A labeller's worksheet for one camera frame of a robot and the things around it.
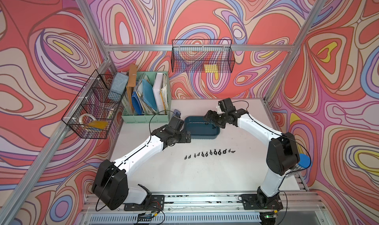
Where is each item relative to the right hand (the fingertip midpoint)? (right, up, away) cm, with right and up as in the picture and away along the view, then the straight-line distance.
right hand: (209, 123), depth 89 cm
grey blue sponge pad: (-52, +21, -8) cm, 57 cm away
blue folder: (-39, +17, +6) cm, 43 cm away
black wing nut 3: (-9, -20, +1) cm, 22 cm away
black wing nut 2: (-7, -20, +1) cm, 21 cm away
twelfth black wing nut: (-15, -21, -1) cm, 25 cm away
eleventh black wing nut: (-12, -20, 0) cm, 24 cm away
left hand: (-15, -7, -6) cm, 17 cm away
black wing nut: (+15, -18, +1) cm, 23 cm away
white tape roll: (-62, +4, -23) cm, 66 cm away
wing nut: (+13, -17, +2) cm, 22 cm away
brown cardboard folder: (-46, +23, -5) cm, 52 cm away
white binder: (-30, +23, +2) cm, 38 cm away
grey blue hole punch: (-22, +6, +18) cm, 29 cm away
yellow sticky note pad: (+2, +35, +1) cm, 35 cm away
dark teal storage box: (-4, -4, +13) cm, 14 cm away
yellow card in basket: (-53, +1, -22) cm, 57 cm away
